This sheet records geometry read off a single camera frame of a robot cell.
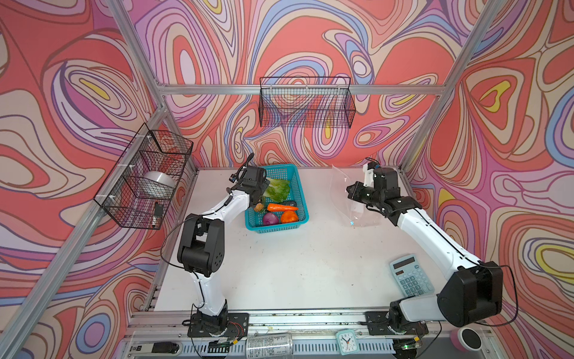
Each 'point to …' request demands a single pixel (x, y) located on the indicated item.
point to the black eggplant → (290, 203)
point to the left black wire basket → (142, 190)
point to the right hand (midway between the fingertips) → (347, 192)
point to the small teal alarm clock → (347, 342)
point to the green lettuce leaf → (277, 190)
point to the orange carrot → (276, 207)
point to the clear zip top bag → (355, 212)
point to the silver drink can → (269, 345)
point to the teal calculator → (412, 277)
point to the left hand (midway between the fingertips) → (264, 184)
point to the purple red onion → (270, 218)
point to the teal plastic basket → (255, 221)
